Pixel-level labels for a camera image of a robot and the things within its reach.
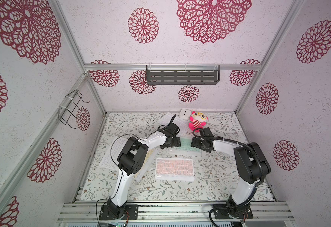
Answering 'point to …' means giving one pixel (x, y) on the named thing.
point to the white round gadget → (185, 114)
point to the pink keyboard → (174, 169)
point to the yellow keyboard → (150, 157)
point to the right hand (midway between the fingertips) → (196, 142)
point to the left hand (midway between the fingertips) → (174, 144)
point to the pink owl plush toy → (197, 120)
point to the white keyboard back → (182, 124)
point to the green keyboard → (186, 144)
